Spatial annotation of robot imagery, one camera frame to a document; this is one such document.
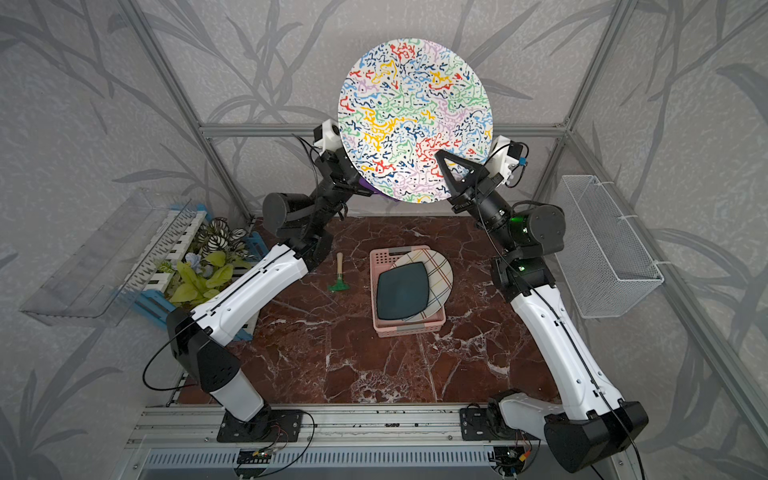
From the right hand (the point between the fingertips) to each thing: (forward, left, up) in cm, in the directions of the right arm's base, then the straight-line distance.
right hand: (431, 164), depth 47 cm
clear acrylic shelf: (-6, +71, -26) cm, 76 cm away
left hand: (-1, +8, +3) cm, 9 cm away
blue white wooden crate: (-5, +61, -29) cm, 68 cm away
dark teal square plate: (+10, +5, -56) cm, 57 cm away
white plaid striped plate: (+10, -7, -50) cm, 51 cm away
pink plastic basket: (+22, +13, -55) cm, 61 cm away
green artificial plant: (+7, +54, -34) cm, 64 cm away
